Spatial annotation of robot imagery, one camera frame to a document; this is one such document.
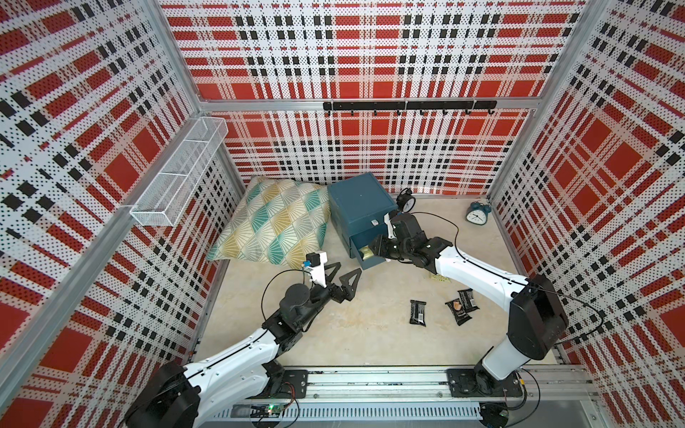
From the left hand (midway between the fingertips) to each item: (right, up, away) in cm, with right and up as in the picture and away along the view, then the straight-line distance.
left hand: (355, 267), depth 76 cm
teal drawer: (+1, +6, +15) cm, 16 cm away
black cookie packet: (+21, -17, +10) cm, 28 cm away
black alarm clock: (+21, +22, +35) cm, 46 cm away
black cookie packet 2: (+35, -17, +9) cm, 40 cm away
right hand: (+6, +6, +8) cm, 12 cm away
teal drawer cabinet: (+1, +18, +13) cm, 22 cm away
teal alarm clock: (+50, +17, +32) cm, 62 cm away
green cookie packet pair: (+19, +1, -17) cm, 26 cm away
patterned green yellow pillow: (-27, +13, +16) cm, 34 cm away
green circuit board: (-23, -37, -7) cm, 44 cm away
